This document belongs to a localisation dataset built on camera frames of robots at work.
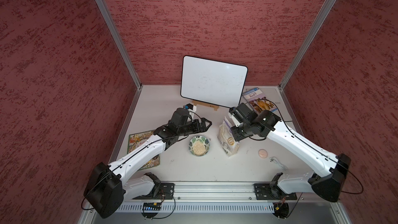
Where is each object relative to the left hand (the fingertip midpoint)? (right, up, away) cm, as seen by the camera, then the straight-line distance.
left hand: (204, 127), depth 78 cm
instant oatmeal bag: (+13, -10, 0) cm, 16 cm away
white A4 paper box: (+54, +18, +39) cm, 69 cm away
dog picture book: (+38, +13, +29) cm, 50 cm away
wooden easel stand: (+7, +9, +26) cm, 28 cm away
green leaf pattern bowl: (-3, -13, +9) cm, 16 cm away
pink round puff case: (+33, -17, +8) cm, 38 cm away
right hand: (+15, -4, -3) cm, 16 cm away
